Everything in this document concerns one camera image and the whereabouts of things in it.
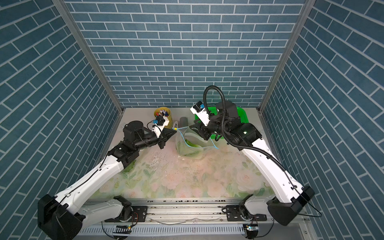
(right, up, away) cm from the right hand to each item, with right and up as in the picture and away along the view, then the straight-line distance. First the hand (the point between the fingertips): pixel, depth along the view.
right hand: (196, 124), depth 64 cm
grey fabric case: (-10, +1, +41) cm, 43 cm away
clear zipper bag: (-1, -8, +19) cm, 21 cm away
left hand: (-9, -4, +6) cm, 11 cm away
